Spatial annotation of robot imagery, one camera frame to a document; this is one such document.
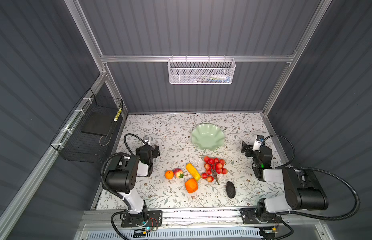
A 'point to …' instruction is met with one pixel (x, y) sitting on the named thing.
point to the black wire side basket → (87, 136)
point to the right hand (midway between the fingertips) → (253, 143)
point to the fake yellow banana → (193, 171)
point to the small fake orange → (169, 174)
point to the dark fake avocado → (230, 189)
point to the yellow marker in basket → (117, 115)
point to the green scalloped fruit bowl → (207, 136)
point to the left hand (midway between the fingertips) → (147, 146)
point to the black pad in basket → (99, 123)
